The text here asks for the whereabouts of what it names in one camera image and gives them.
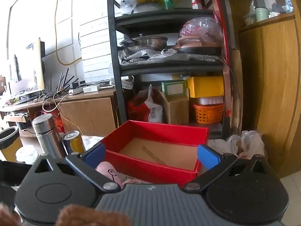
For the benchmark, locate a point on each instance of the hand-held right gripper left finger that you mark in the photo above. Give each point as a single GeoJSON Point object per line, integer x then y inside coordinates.
{"type": "Point", "coordinates": [94, 155]}

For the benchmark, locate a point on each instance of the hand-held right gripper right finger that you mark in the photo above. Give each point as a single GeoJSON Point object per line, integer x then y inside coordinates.
{"type": "Point", "coordinates": [209, 157]}

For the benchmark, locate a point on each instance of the pink pig plush toy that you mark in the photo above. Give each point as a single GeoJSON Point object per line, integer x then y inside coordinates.
{"type": "Point", "coordinates": [108, 169]}

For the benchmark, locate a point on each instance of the red plastic bin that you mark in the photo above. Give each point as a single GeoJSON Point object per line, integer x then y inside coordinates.
{"type": "Point", "coordinates": [152, 167]}

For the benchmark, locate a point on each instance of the floral tablecloth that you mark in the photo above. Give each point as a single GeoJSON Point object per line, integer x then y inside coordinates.
{"type": "Point", "coordinates": [90, 141]}

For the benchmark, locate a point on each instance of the blue and yellow drink can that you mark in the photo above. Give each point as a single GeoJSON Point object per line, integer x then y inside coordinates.
{"type": "Point", "coordinates": [75, 143]}

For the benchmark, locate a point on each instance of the glass coffee jar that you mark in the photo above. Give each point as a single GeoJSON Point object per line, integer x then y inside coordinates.
{"type": "Point", "coordinates": [25, 154]}

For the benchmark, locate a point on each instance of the black-rimmed trash bin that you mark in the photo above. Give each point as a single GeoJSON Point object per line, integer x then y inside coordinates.
{"type": "Point", "coordinates": [9, 148]}

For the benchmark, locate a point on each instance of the wooden television cabinet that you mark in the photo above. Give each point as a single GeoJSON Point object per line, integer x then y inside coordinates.
{"type": "Point", "coordinates": [89, 113]}

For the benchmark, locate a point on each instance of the orange plastic basket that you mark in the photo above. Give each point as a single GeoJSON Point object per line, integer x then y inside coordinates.
{"type": "Point", "coordinates": [208, 114]}

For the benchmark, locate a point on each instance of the clear crumpled plastic bag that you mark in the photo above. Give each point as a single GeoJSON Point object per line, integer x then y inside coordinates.
{"type": "Point", "coordinates": [251, 141]}

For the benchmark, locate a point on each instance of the stainless steel thermos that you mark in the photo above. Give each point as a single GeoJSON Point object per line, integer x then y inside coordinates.
{"type": "Point", "coordinates": [45, 131]}

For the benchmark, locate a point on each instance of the white plastic container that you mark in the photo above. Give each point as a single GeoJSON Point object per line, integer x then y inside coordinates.
{"type": "Point", "coordinates": [209, 100]}

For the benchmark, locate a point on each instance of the brown cardboard box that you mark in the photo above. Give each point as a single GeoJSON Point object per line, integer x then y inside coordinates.
{"type": "Point", "coordinates": [176, 110]}

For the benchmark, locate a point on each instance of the brown plush toy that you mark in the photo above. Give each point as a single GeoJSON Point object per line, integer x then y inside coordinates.
{"type": "Point", "coordinates": [89, 216]}

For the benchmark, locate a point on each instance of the red bag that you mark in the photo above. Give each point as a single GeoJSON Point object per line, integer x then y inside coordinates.
{"type": "Point", "coordinates": [137, 109]}

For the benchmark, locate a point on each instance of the white adapter box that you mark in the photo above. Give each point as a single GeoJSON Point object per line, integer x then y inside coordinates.
{"type": "Point", "coordinates": [91, 89]}

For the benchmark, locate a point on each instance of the yellow cardboard box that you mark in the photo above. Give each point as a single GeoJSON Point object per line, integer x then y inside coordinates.
{"type": "Point", "coordinates": [205, 87]}

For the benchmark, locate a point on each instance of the white bag with blue print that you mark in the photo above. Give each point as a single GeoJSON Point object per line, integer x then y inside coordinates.
{"type": "Point", "coordinates": [154, 113]}

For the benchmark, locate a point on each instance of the black router with antennas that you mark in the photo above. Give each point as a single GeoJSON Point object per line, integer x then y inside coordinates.
{"type": "Point", "coordinates": [70, 82]}

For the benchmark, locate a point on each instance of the white power strip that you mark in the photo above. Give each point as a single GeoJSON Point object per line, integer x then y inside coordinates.
{"type": "Point", "coordinates": [125, 84]}

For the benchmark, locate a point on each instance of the green cardboard box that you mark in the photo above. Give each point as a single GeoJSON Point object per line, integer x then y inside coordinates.
{"type": "Point", "coordinates": [174, 88]}

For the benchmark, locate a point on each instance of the flat screen television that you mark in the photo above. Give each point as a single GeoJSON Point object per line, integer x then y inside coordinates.
{"type": "Point", "coordinates": [23, 70]}

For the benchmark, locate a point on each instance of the clear bubble wrap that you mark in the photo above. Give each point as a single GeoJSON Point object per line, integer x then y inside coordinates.
{"type": "Point", "coordinates": [145, 57]}

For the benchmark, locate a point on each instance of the pink lidded pan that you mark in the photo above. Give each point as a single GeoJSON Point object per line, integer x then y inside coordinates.
{"type": "Point", "coordinates": [195, 46]}

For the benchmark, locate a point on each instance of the black shelf rack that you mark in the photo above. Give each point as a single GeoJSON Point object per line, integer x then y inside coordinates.
{"type": "Point", "coordinates": [112, 40]}

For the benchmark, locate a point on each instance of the steel cooking pot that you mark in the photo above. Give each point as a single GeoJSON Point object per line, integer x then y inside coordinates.
{"type": "Point", "coordinates": [145, 42]}

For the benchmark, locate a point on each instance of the red board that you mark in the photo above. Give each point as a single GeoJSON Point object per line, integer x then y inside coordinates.
{"type": "Point", "coordinates": [223, 33]}

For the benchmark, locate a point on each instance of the small white woven basket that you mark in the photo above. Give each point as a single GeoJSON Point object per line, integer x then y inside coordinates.
{"type": "Point", "coordinates": [249, 21]}

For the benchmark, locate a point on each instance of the pale green cup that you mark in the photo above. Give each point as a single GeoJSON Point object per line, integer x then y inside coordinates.
{"type": "Point", "coordinates": [261, 14]}

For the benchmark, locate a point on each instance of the red and white tin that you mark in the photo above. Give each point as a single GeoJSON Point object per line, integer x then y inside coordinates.
{"type": "Point", "coordinates": [196, 4]}

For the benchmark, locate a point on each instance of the white printed plastic bag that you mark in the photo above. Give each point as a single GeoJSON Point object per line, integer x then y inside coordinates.
{"type": "Point", "coordinates": [128, 3]}

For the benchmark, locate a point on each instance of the white bowl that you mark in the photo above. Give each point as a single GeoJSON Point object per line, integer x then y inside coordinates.
{"type": "Point", "coordinates": [147, 8]}

